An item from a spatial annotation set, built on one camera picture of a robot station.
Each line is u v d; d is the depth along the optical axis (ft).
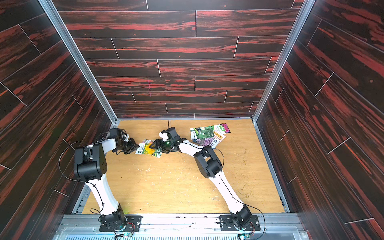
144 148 3.32
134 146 3.05
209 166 2.13
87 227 2.41
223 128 3.76
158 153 3.23
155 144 3.03
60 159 2.47
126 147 2.93
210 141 3.43
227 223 2.39
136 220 2.48
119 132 2.88
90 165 1.81
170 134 2.81
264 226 2.26
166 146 3.00
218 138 3.53
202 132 3.65
